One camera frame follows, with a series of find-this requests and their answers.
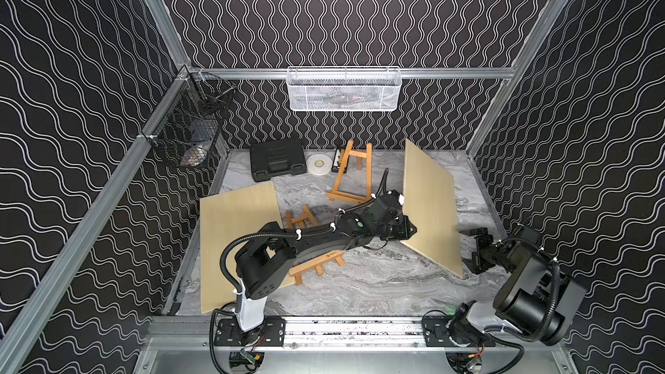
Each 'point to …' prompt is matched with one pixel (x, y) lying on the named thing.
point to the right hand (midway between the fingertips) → (464, 243)
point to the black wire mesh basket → (186, 128)
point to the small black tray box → (337, 160)
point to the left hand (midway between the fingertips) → (421, 227)
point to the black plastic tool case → (277, 157)
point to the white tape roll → (319, 164)
